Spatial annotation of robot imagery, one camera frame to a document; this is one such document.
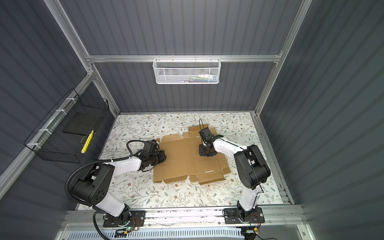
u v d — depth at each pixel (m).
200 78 0.92
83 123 0.78
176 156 0.99
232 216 0.73
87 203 0.48
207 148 0.70
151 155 0.75
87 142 0.71
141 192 0.83
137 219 0.72
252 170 0.48
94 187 0.45
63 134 0.72
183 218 0.75
